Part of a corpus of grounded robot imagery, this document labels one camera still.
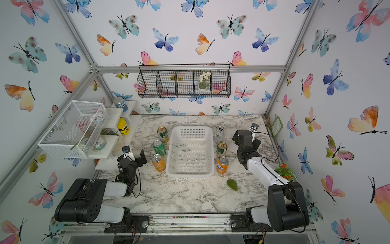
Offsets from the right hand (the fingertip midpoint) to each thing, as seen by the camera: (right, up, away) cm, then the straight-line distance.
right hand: (248, 133), depth 86 cm
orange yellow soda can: (-50, -16, -2) cm, 53 cm away
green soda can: (-52, -9, +4) cm, 53 cm away
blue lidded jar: (-78, +19, +11) cm, 81 cm away
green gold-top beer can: (-51, 0, +11) cm, 52 cm away
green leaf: (-9, -29, 0) cm, 30 cm away
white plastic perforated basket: (-34, -13, +15) cm, 39 cm away
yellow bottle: (-78, +4, +14) cm, 80 cm away
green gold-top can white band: (-15, -8, +4) cm, 17 cm away
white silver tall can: (-15, +1, +7) cm, 17 cm away
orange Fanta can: (-15, -18, -2) cm, 23 cm away
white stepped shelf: (-81, -1, +16) cm, 82 cm away
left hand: (-65, -10, +4) cm, 66 cm away
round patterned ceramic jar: (-80, -6, -6) cm, 80 cm away
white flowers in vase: (-26, +30, +9) cm, 40 cm away
